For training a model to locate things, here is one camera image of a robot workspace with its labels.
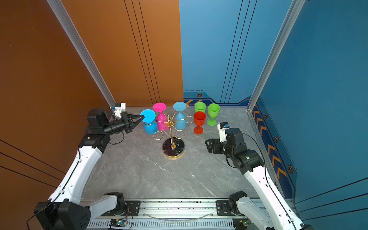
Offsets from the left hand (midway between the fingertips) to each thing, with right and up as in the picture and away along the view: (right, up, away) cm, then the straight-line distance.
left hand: (144, 116), depth 68 cm
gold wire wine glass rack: (+11, -19, +24) cm, 32 cm away
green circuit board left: (-14, -53, +2) cm, 55 cm away
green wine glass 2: (+39, +5, +29) cm, 49 cm away
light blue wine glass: (+2, -5, +4) cm, 7 cm away
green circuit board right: (+47, -53, +2) cm, 71 cm away
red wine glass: (+29, -1, +26) cm, 39 cm away
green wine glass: (+29, +8, +33) cm, 45 cm away
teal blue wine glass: (+16, -2, +17) cm, 24 cm away
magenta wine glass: (+7, -3, +6) cm, 10 cm away
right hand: (+33, -13, +5) cm, 35 cm away
